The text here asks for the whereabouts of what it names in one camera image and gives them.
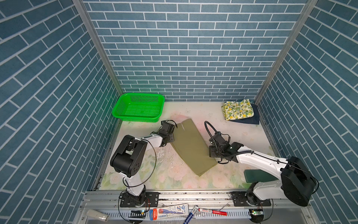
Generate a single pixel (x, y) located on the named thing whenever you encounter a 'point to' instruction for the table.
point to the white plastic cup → (98, 215)
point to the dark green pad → (255, 175)
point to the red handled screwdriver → (212, 211)
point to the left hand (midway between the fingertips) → (172, 136)
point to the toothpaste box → (171, 211)
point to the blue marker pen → (191, 214)
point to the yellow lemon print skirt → (234, 110)
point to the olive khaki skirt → (187, 140)
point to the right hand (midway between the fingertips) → (212, 151)
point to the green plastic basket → (140, 107)
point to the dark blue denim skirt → (253, 119)
